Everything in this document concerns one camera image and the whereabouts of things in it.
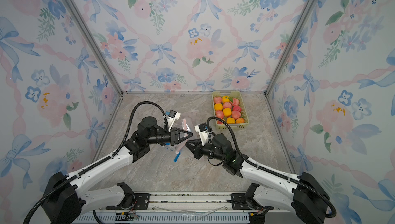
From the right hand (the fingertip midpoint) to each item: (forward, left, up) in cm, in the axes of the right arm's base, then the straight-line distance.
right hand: (186, 142), depth 71 cm
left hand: (+1, -3, +5) cm, 6 cm away
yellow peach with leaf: (+43, -24, -16) cm, 52 cm away
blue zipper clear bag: (+8, +13, -21) cm, 26 cm away
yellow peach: (+31, -24, -17) cm, 43 cm away
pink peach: (+29, -29, -15) cm, 44 cm away
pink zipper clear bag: (0, +4, -3) cm, 5 cm away
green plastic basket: (+48, -29, -16) cm, 58 cm away
